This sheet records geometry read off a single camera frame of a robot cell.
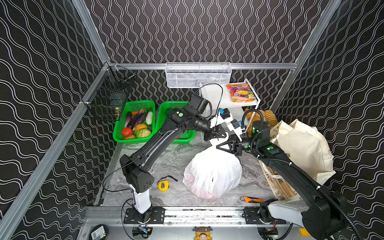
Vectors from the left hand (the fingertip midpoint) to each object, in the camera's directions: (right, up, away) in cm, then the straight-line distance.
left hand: (230, 135), depth 62 cm
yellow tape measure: (-32, -29, +20) cm, 47 cm away
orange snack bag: (+10, +22, +18) cm, 30 cm away
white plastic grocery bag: (-7, -17, +4) cm, 18 cm away
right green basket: (-38, +19, +53) cm, 68 cm away
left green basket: (-63, +19, +55) cm, 86 cm away
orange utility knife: (+13, -35, +17) cm, 41 cm away
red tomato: (-60, 0, +39) cm, 72 cm away
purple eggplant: (-65, +11, +51) cm, 83 cm away
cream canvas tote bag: (+41, -6, +14) cm, 44 cm away
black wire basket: (-68, +29, +35) cm, 82 cm away
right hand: (-5, -6, +5) cm, 9 cm away
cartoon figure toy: (-11, -45, +7) cm, 47 cm away
